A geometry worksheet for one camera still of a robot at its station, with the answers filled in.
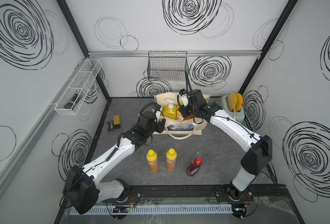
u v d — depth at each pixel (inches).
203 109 22.6
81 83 31.8
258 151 17.1
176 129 34.8
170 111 33.3
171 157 26.7
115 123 39.2
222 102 37.9
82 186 15.1
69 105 26.0
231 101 35.8
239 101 34.8
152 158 26.4
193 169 27.8
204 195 29.3
